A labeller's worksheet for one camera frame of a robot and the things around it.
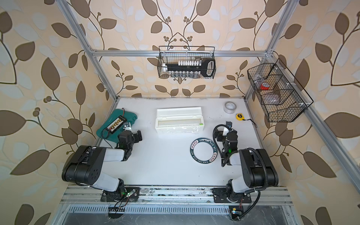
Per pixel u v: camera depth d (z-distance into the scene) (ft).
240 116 3.45
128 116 3.39
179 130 3.07
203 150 2.96
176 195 2.48
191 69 2.77
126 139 2.41
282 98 2.41
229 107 3.69
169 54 2.99
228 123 2.58
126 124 2.70
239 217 2.23
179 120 3.43
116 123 3.16
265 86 2.64
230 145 2.27
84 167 1.51
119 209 2.42
